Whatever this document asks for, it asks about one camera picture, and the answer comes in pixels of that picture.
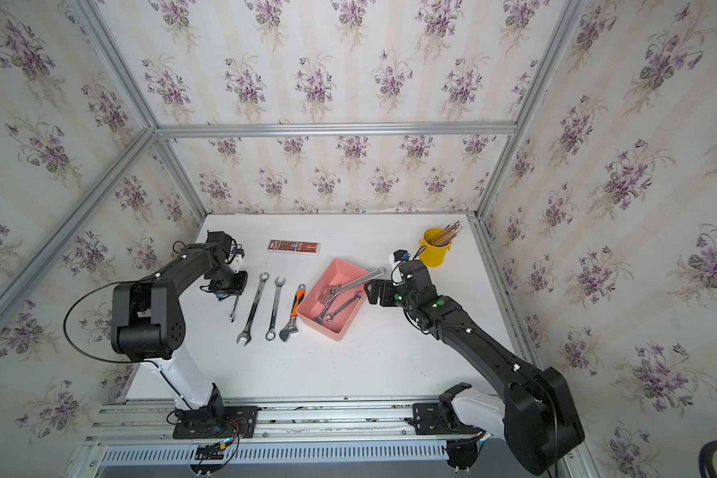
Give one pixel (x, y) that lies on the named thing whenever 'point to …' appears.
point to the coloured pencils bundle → (445, 237)
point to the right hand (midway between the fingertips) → (381, 286)
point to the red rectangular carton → (304, 247)
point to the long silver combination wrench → (264, 277)
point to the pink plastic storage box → (342, 312)
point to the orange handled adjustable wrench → (292, 326)
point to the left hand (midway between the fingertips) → (241, 291)
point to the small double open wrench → (358, 296)
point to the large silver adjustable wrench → (337, 290)
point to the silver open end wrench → (320, 320)
